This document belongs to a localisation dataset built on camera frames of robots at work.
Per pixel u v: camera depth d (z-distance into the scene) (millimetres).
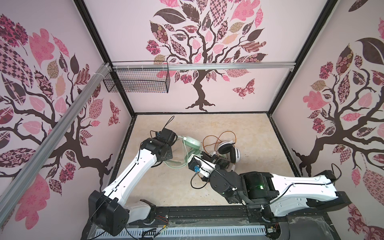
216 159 466
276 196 368
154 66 914
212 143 1012
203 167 431
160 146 525
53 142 522
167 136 600
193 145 744
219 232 697
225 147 901
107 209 375
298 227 717
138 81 1219
